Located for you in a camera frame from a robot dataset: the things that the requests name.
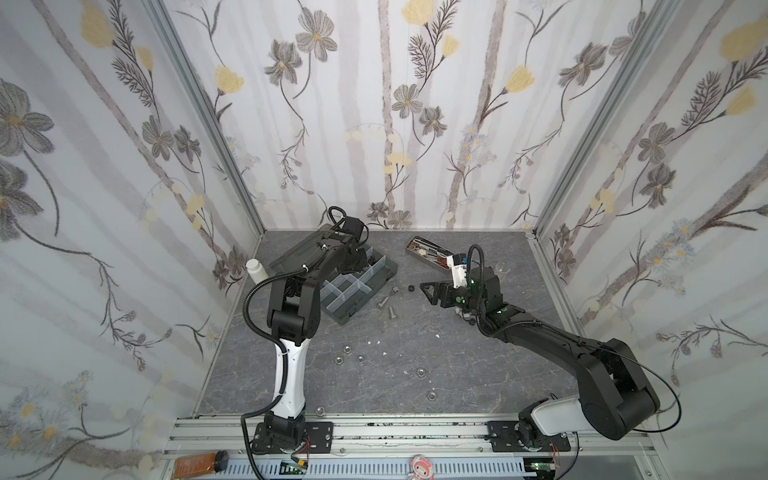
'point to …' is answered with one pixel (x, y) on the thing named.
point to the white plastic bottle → (256, 270)
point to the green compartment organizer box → (342, 295)
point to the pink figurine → (421, 469)
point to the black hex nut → (411, 288)
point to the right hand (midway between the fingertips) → (426, 277)
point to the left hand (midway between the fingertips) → (358, 258)
